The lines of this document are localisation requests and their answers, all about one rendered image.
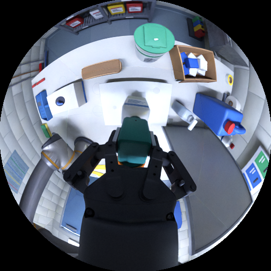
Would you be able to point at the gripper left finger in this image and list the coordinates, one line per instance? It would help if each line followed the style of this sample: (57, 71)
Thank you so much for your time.
(96, 156)

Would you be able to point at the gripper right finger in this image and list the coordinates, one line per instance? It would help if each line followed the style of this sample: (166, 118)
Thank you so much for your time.
(180, 173)

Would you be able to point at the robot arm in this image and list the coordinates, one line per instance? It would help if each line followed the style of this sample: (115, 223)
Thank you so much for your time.
(36, 180)

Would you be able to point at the blue plastic caddy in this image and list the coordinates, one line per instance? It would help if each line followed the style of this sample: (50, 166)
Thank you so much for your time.
(74, 207)

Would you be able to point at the small white bottle red cap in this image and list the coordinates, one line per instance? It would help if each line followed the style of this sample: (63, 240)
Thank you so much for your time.
(228, 142)

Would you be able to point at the white riser block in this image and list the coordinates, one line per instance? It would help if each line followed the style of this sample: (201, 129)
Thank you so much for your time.
(110, 99)

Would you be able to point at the yellow curved holder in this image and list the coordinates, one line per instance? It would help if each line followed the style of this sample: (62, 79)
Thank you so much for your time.
(99, 170)

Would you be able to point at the grey flat panel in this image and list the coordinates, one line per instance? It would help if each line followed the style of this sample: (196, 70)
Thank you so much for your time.
(211, 180)

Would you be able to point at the green and yellow sponge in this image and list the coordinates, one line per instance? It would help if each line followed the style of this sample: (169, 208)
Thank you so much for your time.
(45, 130)

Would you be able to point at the white plastic jug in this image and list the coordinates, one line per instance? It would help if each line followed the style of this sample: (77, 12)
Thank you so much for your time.
(183, 111)

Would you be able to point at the white dispenser box blue hole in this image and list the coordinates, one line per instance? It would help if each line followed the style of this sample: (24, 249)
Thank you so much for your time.
(65, 99)

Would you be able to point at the blue jerry can red cap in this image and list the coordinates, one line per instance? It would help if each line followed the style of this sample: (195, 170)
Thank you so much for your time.
(213, 112)

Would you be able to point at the blue plastic basket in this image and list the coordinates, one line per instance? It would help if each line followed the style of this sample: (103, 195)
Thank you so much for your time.
(42, 105)

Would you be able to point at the tan scrubbing pad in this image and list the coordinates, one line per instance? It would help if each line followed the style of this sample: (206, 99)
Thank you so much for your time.
(101, 68)

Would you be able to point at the white paper roll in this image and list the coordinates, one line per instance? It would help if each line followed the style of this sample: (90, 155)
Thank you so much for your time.
(234, 102)

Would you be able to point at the red flat strip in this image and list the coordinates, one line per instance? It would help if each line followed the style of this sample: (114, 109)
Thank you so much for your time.
(38, 82)

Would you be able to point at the yellow tape roll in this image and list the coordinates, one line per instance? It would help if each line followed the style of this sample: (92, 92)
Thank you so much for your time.
(230, 79)

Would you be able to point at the brown cardboard box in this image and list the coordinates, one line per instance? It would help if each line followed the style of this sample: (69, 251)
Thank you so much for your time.
(176, 63)

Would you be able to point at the blue packet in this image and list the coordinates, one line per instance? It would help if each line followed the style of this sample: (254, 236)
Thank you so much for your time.
(191, 62)

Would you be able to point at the white packet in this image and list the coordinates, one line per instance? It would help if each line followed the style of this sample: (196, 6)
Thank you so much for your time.
(202, 63)

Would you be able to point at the white wipes tub green lid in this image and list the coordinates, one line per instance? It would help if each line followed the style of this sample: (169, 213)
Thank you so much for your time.
(154, 40)

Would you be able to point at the grey shelf unit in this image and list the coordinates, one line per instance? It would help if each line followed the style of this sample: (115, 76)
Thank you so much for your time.
(95, 22)

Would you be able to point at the grey box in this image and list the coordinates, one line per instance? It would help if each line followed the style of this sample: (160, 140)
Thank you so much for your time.
(226, 46)

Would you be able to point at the red storage bin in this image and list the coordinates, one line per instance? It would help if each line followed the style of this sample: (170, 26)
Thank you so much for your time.
(74, 21)
(134, 7)

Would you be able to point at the white storage bin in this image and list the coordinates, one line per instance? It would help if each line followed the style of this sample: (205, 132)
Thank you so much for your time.
(96, 13)

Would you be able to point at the stack of coloured bins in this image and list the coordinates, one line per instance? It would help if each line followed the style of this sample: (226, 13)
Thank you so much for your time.
(198, 26)

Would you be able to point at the yellow storage bin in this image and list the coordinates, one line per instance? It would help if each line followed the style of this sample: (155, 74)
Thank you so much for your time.
(116, 9)

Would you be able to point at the blue and green wall poster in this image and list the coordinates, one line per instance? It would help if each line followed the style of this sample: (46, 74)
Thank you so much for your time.
(255, 169)

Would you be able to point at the pale blue wall poster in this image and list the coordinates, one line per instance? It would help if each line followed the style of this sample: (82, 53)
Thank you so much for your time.
(15, 171)

